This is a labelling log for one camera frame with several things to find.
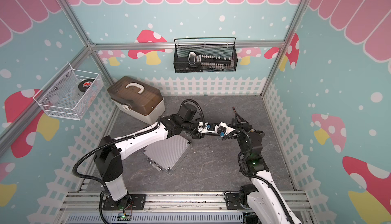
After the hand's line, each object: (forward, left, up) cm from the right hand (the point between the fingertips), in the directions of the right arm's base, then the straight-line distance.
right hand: (239, 114), depth 73 cm
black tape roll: (+15, +79, +7) cm, 81 cm away
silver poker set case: (-10, +38, -22) cm, 45 cm away
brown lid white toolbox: (+19, +56, -6) cm, 59 cm away
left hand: (-4, +13, -9) cm, 16 cm away
